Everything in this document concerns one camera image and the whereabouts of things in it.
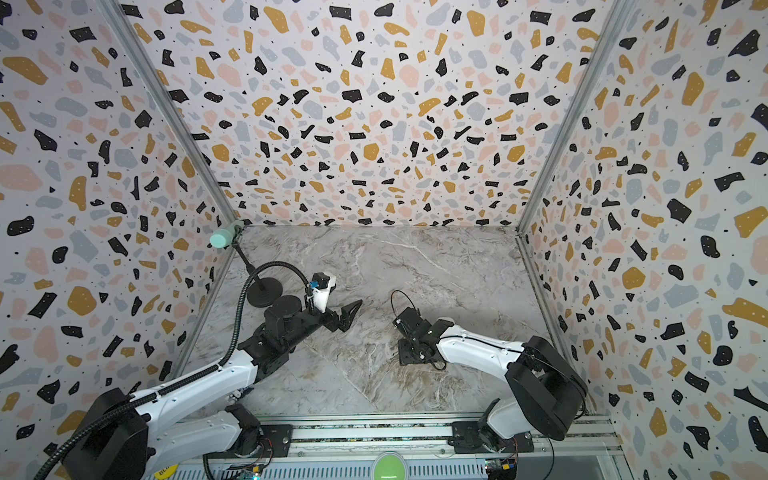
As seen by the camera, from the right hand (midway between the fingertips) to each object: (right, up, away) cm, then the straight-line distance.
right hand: (406, 350), depth 86 cm
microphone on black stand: (-49, +15, +14) cm, 53 cm away
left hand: (-14, +19, -9) cm, 25 cm away
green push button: (-4, -21, -17) cm, 27 cm away
